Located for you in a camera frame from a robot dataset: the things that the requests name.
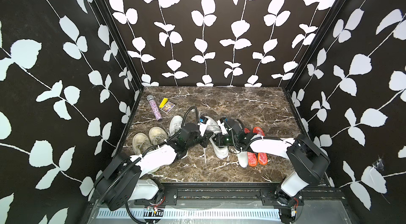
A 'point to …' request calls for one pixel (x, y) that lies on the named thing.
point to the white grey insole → (242, 158)
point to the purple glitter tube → (157, 113)
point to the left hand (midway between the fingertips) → (212, 130)
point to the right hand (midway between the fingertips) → (212, 136)
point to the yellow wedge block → (164, 102)
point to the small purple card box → (167, 106)
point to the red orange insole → (252, 157)
